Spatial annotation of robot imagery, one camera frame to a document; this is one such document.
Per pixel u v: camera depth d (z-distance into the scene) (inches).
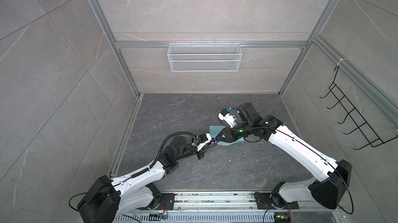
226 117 26.0
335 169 15.9
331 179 15.2
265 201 28.8
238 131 24.3
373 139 23.2
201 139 23.4
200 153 25.5
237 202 29.4
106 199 15.8
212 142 27.9
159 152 22.2
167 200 28.9
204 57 39.7
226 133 24.4
